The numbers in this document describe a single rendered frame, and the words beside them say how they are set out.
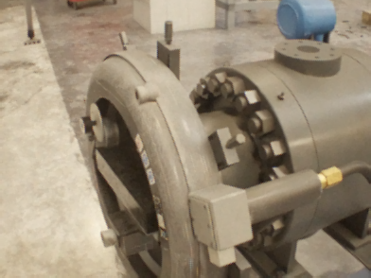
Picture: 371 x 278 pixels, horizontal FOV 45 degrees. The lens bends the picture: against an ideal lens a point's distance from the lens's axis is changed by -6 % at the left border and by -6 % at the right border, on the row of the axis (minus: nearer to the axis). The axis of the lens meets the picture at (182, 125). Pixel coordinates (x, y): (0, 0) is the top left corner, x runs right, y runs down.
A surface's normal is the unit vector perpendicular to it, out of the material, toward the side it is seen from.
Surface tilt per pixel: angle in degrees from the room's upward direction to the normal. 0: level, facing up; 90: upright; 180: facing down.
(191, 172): 53
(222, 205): 67
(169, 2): 90
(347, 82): 29
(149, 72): 15
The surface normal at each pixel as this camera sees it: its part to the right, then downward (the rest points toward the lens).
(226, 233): 0.41, 0.02
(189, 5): 0.35, 0.41
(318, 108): 0.27, -0.46
